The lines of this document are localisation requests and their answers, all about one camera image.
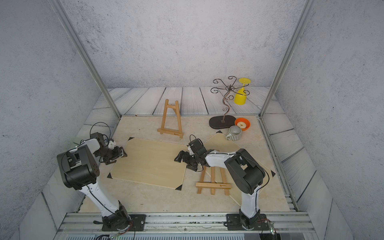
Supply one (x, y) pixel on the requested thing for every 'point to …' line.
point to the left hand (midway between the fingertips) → (123, 156)
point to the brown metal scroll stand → (222, 122)
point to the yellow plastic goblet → (240, 95)
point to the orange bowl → (243, 123)
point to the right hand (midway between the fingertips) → (178, 163)
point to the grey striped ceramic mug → (234, 133)
